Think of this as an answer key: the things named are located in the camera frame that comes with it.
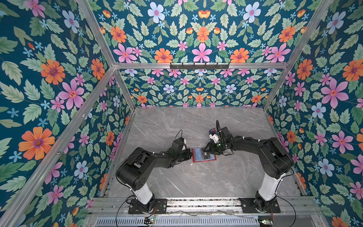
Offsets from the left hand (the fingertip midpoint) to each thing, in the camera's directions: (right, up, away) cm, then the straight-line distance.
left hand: (195, 153), depth 92 cm
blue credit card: (+3, 0, -1) cm, 3 cm away
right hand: (+9, +4, +1) cm, 10 cm away
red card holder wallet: (+13, -2, -1) cm, 13 cm away
